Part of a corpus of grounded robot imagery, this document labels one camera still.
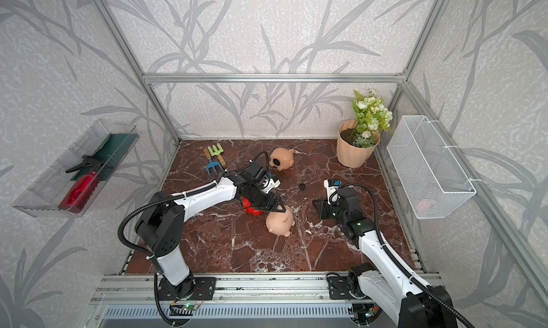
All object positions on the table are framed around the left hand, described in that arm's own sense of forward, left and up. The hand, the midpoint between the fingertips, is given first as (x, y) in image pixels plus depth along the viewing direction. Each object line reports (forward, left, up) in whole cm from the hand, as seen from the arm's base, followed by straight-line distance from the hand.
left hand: (278, 209), depth 84 cm
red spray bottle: (-8, +54, +26) cm, 61 cm away
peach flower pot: (+27, -33, +2) cm, 42 cm away
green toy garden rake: (+38, +34, -10) cm, 52 cm away
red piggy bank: (-3, +11, +9) cm, 14 cm away
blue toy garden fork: (+29, +34, -9) cm, 45 cm away
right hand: (+2, -14, +3) cm, 15 cm away
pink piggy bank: (-5, -1, 0) cm, 5 cm away
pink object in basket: (-4, -50, +13) cm, 52 cm away
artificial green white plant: (+32, -39, +20) cm, 55 cm away
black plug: (+17, -11, -10) cm, 22 cm away
